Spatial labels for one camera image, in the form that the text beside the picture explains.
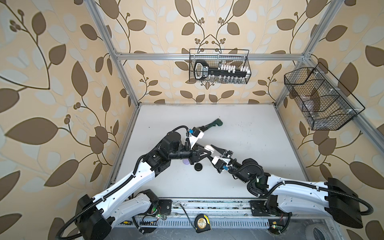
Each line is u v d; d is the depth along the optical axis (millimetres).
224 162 564
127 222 697
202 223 679
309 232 678
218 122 1083
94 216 385
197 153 605
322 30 782
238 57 909
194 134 602
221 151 626
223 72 833
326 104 726
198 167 869
